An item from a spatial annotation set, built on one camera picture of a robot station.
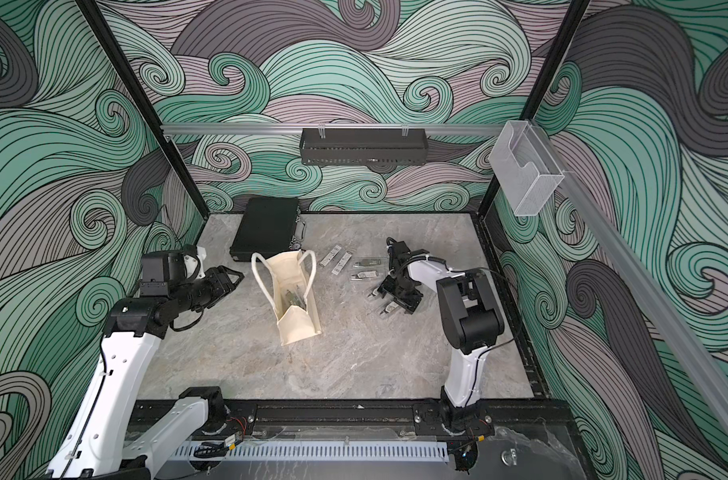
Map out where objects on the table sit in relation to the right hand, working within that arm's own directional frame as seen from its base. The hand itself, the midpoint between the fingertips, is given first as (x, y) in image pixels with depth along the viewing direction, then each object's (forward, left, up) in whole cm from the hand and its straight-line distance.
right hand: (387, 302), depth 95 cm
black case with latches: (+36, +46, -1) cm, 59 cm away
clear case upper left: (+17, +20, +2) cm, 26 cm away
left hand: (-6, +39, +26) cm, 47 cm away
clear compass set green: (-1, +29, +3) cm, 30 cm away
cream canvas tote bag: (+7, +33, +2) cm, 34 cm away
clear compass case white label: (+10, +7, +1) cm, 12 cm away
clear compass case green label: (+16, +7, +1) cm, 17 cm away
